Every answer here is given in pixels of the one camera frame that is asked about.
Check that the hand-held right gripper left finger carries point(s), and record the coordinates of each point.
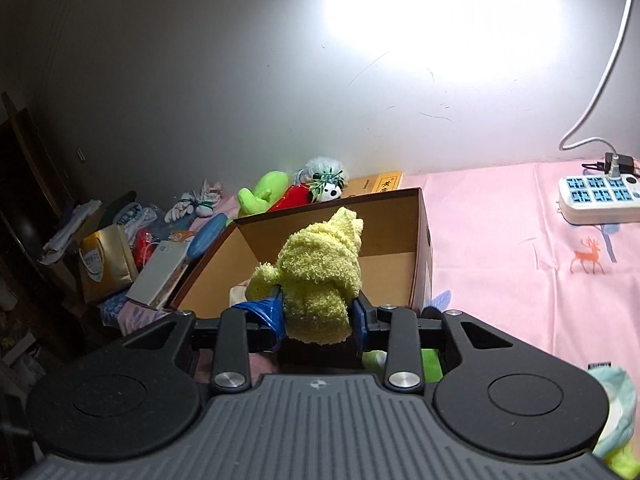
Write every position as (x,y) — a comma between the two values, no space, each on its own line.
(267,312)

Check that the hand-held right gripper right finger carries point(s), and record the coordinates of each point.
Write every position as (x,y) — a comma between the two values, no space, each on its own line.
(360,322)

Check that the yellow terry towel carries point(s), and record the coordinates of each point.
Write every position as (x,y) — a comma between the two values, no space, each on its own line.
(315,270)

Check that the brown cardboard box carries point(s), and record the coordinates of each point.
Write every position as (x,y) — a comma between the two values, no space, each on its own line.
(390,230)

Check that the mint green cloth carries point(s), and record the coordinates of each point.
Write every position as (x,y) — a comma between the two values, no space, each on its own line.
(617,400)

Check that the blue oval object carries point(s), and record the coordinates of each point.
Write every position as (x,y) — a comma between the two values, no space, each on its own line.
(207,237)

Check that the white book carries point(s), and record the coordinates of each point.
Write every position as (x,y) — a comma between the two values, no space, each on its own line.
(157,277)

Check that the orange packet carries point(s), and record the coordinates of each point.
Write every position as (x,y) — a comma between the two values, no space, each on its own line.
(181,236)

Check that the bright green plush toy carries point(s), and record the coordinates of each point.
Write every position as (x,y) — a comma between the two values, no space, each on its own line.
(262,192)

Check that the white gloves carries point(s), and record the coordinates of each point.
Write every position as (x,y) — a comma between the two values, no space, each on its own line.
(192,202)

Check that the red packet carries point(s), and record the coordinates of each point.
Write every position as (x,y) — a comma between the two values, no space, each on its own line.
(145,247)

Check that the yellow cardboard box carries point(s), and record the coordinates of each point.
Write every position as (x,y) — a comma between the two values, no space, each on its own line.
(375,182)

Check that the white-haired doll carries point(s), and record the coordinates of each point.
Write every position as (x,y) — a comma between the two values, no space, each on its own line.
(322,175)

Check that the blue patterned cloth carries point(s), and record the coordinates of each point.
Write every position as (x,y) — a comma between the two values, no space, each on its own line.
(115,306)

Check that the pink printed bedsheet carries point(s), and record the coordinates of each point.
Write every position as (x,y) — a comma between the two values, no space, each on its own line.
(500,260)

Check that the blue and white packet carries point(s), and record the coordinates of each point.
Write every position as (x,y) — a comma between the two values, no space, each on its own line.
(135,220)

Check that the yellow tissue pack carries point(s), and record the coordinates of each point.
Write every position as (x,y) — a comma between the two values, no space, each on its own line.
(107,265)

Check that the black flat object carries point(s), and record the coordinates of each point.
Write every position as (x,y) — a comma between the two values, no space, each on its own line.
(120,202)

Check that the white paper pile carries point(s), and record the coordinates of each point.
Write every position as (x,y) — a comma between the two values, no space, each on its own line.
(70,230)

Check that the white power strip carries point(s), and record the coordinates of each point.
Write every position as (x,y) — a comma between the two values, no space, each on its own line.
(595,200)

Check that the dark wooden cabinet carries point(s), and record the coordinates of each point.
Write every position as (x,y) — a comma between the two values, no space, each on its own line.
(25,185)

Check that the neon yellow yarn bundle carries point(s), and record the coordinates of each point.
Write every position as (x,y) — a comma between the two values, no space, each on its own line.
(627,462)

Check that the black charger plug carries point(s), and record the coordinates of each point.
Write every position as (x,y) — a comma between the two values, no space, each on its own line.
(622,162)

